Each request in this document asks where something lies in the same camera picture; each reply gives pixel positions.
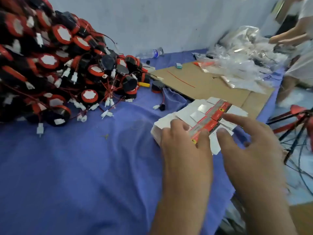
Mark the person's left hand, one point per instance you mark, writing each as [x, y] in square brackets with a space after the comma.
[188, 159]

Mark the person's right hand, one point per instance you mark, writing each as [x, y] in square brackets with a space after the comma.
[254, 164]

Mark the stack of box blanks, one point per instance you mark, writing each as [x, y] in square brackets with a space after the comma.
[164, 125]

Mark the red white box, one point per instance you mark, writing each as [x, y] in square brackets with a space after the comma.
[215, 112]

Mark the pile of black red buzzers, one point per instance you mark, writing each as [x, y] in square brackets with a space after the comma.
[49, 61]

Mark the small teal box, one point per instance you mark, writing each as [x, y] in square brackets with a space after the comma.
[179, 66]

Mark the red black folding stand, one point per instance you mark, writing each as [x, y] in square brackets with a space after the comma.
[298, 110]

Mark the brown cardboard carton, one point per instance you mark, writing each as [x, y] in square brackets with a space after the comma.
[303, 220]

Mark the brown cardboard sheet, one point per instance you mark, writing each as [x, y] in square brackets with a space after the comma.
[210, 85]

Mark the small yellow part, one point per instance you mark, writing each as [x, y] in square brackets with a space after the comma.
[144, 84]

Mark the blue table cloth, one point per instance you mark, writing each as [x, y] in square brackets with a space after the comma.
[98, 183]

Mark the pile of clear plastic bags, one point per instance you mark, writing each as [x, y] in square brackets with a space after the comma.
[239, 61]

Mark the clear plastic water bottle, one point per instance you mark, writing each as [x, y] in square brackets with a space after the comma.
[151, 53]

